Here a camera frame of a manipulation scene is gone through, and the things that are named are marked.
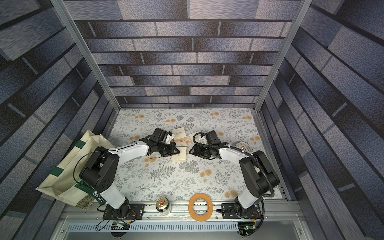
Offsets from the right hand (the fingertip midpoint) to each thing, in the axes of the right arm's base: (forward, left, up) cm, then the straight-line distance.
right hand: (192, 152), depth 90 cm
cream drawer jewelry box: (-2, +7, -2) cm, 7 cm away
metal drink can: (-30, +12, +5) cm, 33 cm away
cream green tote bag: (-21, +62, +9) cm, 66 cm away
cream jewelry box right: (+14, +1, -2) cm, 14 cm away
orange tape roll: (-33, -4, -4) cm, 34 cm away
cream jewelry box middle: (+15, +9, -2) cm, 17 cm away
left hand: (0, +7, +2) cm, 7 cm away
